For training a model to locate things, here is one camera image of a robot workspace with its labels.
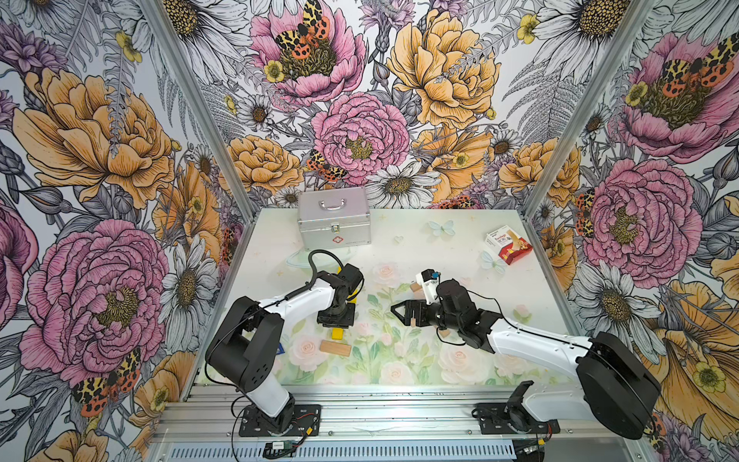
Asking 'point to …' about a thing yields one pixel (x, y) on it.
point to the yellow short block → (338, 334)
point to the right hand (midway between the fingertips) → (402, 315)
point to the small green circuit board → (279, 445)
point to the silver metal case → (337, 218)
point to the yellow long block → (354, 300)
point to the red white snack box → (508, 243)
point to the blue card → (281, 350)
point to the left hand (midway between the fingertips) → (336, 330)
